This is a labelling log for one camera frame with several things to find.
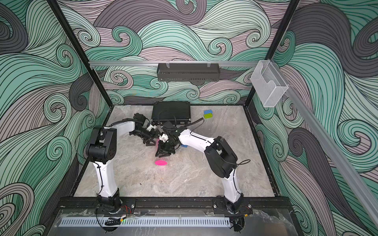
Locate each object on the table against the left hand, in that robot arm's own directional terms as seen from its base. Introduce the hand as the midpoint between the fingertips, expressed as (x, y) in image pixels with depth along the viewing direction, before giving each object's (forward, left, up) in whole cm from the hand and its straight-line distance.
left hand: (160, 140), depth 94 cm
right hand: (-14, +1, +4) cm, 15 cm away
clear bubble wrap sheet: (-11, -7, -4) cm, 14 cm away
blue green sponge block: (+27, -34, -3) cm, 43 cm away
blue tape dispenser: (-17, -16, +23) cm, 33 cm away
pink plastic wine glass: (-14, -2, +1) cm, 15 cm away
